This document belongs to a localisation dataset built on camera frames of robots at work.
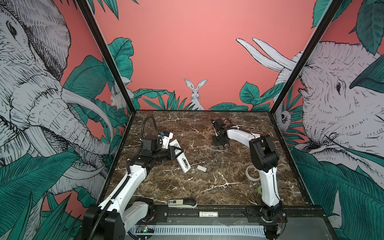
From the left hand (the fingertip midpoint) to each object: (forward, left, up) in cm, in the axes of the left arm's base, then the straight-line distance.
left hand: (182, 149), depth 77 cm
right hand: (+16, -21, -17) cm, 32 cm away
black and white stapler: (-23, -1, -14) cm, 27 cm away
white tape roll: (-10, -38, -18) cm, 43 cm away
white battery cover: (-3, -11, -19) cm, 22 cm away
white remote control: (-5, 0, -3) cm, 5 cm away
